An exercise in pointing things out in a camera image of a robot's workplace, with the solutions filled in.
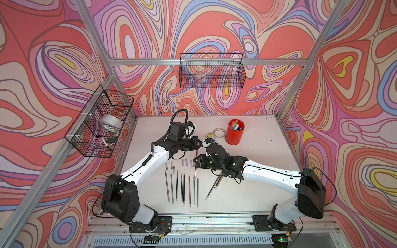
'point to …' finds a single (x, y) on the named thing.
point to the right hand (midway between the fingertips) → (194, 164)
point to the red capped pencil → (189, 191)
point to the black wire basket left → (96, 129)
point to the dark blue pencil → (177, 187)
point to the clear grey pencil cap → (171, 165)
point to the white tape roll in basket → (111, 121)
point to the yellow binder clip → (210, 135)
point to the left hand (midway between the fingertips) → (204, 144)
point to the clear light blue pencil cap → (173, 169)
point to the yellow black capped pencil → (218, 183)
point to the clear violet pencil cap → (186, 162)
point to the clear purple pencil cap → (182, 161)
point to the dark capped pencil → (184, 189)
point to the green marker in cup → (235, 123)
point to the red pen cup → (234, 132)
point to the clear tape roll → (219, 133)
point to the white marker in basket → (107, 145)
